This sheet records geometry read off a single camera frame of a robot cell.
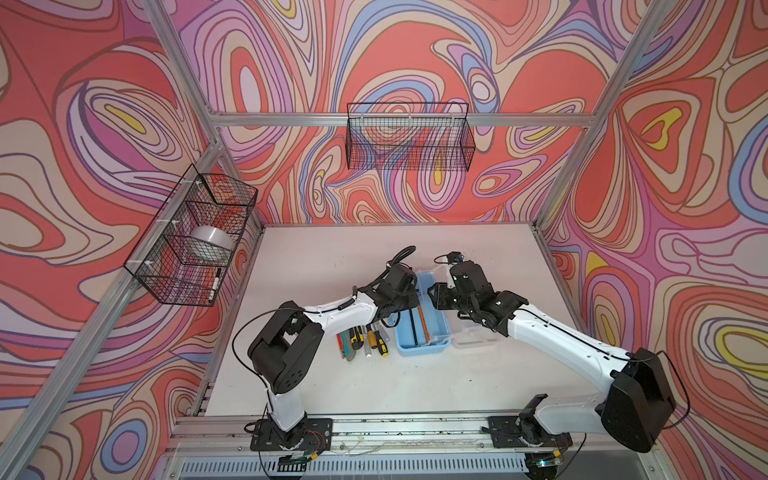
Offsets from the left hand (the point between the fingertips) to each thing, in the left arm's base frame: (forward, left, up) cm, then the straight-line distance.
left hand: (421, 295), depth 89 cm
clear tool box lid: (-13, -12, +1) cm, 17 cm away
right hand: (-4, -3, +5) cm, 7 cm away
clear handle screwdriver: (-9, +12, -8) cm, 17 cm away
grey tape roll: (0, +53, +24) cm, 58 cm away
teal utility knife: (-13, +22, -8) cm, 27 cm away
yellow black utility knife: (-11, +19, -7) cm, 23 cm away
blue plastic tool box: (-8, -1, -7) cm, 11 cm away
